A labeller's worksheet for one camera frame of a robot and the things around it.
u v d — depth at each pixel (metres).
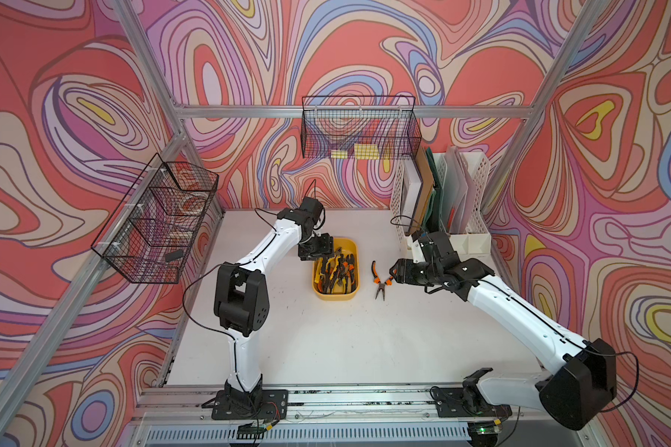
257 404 0.66
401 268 0.71
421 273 0.67
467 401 0.68
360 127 0.96
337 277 0.95
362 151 0.91
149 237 0.74
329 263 0.98
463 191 0.86
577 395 0.46
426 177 0.87
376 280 0.97
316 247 0.79
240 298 0.51
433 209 0.91
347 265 0.98
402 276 0.70
